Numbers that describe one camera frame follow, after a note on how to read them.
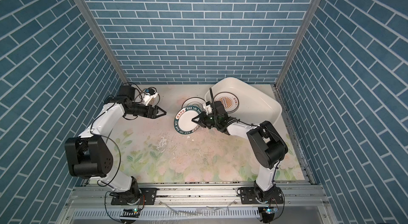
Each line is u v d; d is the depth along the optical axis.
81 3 0.78
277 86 1.24
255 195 0.68
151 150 0.89
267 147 0.49
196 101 1.11
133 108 0.72
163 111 0.80
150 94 0.77
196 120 0.86
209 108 0.87
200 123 0.81
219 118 0.73
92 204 0.73
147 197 0.73
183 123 0.85
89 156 0.44
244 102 1.08
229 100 1.09
